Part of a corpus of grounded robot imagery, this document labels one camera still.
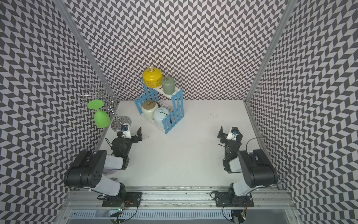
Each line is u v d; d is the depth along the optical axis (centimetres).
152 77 85
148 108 101
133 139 81
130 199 71
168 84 81
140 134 87
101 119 80
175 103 90
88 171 44
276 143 88
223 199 74
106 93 113
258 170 45
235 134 73
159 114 94
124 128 76
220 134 85
